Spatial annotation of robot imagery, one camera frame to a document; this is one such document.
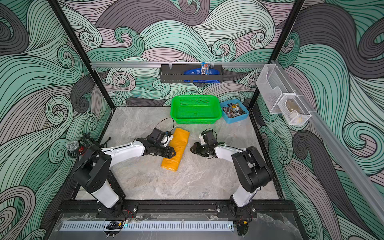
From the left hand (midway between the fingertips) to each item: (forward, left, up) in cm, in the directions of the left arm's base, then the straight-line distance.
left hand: (172, 150), depth 89 cm
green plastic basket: (+39, -16, -4) cm, 42 cm away
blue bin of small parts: (+38, -46, -5) cm, 60 cm away
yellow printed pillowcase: (+7, -3, -2) cm, 8 cm away
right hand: (+2, -14, -3) cm, 14 cm away
